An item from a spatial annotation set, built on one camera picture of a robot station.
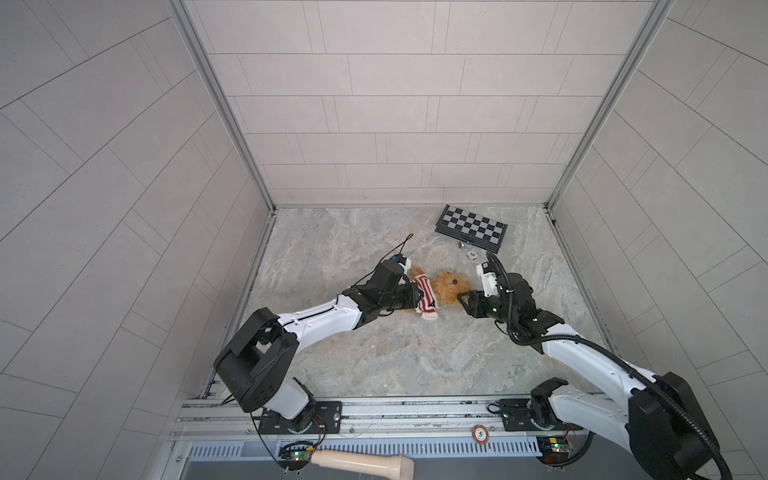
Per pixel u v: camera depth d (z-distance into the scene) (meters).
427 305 0.80
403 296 0.73
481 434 0.69
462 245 1.03
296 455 0.65
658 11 0.71
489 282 0.75
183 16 0.71
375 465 0.62
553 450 0.68
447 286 0.86
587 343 0.51
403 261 0.77
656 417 0.40
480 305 0.72
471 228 1.06
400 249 0.66
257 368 0.42
